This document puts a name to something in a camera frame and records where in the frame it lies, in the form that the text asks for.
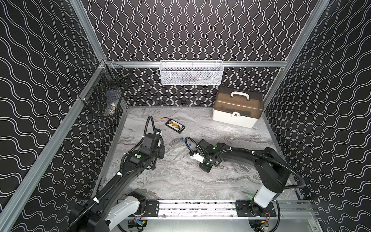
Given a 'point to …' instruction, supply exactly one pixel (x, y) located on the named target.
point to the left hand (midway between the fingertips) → (160, 144)
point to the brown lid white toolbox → (240, 107)
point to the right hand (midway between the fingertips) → (203, 165)
